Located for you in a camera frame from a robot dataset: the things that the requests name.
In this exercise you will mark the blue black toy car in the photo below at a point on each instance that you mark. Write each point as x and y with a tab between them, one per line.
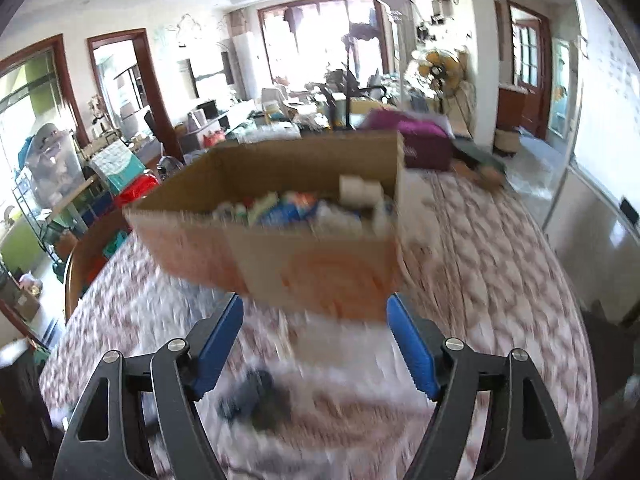
244	399

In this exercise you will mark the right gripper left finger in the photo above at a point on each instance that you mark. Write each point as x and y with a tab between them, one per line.
129	403

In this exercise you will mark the wooden bed footboard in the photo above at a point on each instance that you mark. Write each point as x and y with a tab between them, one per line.
87	258

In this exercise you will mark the dark brown fuzzy ball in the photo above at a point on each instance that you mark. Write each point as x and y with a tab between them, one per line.
273	409

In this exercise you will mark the floral quilted bedspread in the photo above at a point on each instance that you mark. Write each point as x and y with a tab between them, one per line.
474	262

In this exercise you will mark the cardboard box orange print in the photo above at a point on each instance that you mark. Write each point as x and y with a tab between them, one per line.
345	276

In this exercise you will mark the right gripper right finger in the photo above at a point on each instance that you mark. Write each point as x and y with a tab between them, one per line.
502	400

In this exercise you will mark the purple bag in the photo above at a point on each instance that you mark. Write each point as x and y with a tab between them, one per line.
428	138

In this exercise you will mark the red plastic stool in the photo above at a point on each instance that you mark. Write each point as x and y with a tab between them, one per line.
136	189

